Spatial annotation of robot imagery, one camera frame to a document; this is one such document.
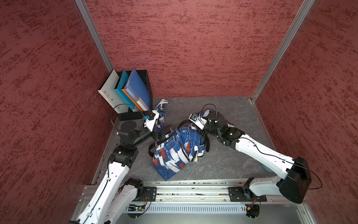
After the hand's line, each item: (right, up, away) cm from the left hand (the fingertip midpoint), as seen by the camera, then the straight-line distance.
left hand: (163, 123), depth 69 cm
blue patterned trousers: (+10, -13, +8) cm, 19 cm away
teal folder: (-31, +20, +18) cm, 41 cm away
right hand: (+18, -1, +9) cm, 20 cm away
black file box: (-19, +32, +32) cm, 49 cm away
